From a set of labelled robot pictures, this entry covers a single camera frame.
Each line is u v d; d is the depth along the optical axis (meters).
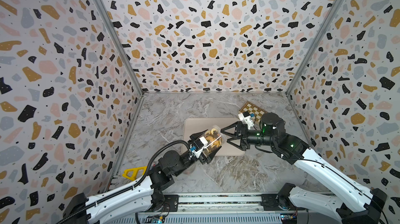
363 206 0.39
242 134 0.57
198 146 0.51
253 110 1.09
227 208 0.73
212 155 0.58
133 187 0.49
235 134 0.55
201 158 0.57
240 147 0.61
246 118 0.64
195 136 0.60
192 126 1.05
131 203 0.49
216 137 0.61
